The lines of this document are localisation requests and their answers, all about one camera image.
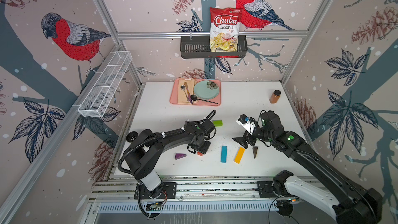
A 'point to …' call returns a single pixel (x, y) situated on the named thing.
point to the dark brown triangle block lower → (255, 150)
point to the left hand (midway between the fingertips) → (206, 147)
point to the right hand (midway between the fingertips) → (238, 128)
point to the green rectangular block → (217, 123)
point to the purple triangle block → (178, 156)
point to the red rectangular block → (200, 154)
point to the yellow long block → (239, 155)
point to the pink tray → (173, 92)
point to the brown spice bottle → (275, 96)
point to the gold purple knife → (186, 83)
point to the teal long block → (224, 154)
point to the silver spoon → (183, 87)
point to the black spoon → (194, 97)
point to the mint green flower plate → (207, 89)
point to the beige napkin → (185, 89)
